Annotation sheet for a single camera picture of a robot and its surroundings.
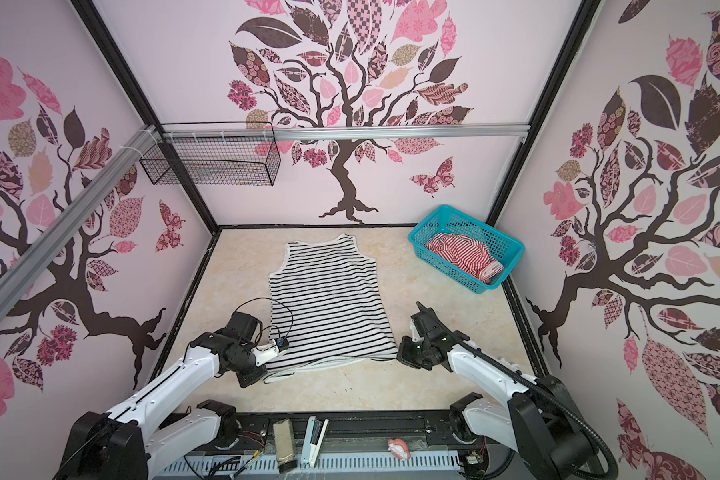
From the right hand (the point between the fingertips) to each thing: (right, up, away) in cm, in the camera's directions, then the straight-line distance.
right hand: (396, 353), depth 85 cm
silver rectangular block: (-28, -17, -16) cm, 36 cm away
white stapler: (-22, -16, -14) cm, 30 cm away
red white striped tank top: (+30, +28, +23) cm, 47 cm away
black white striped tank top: (-22, +13, +13) cm, 28 cm away
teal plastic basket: (+24, +43, +29) cm, 57 cm away
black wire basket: (-48, +62, +9) cm, 79 cm away
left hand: (-40, -4, -2) cm, 40 cm away
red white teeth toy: (-1, -16, -18) cm, 24 cm away
